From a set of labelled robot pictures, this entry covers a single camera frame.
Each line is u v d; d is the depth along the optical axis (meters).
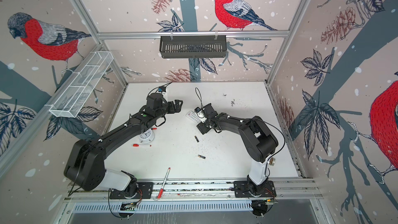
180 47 1.07
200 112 0.86
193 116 1.00
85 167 0.42
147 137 0.88
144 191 0.73
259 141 0.49
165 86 0.78
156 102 0.65
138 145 0.88
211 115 0.74
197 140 0.90
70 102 0.71
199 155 0.85
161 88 0.76
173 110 0.76
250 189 0.65
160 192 0.73
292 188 0.76
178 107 0.78
